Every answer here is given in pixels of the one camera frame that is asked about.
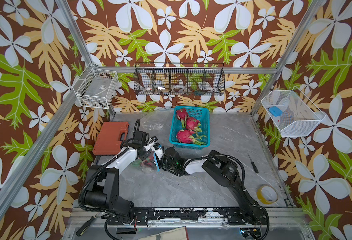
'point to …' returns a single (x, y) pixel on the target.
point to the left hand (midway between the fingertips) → (143, 148)
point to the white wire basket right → (291, 113)
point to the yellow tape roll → (267, 194)
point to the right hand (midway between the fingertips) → (147, 157)
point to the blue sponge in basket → (275, 111)
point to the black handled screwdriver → (253, 165)
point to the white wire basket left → (95, 88)
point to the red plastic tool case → (107, 142)
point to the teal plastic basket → (203, 115)
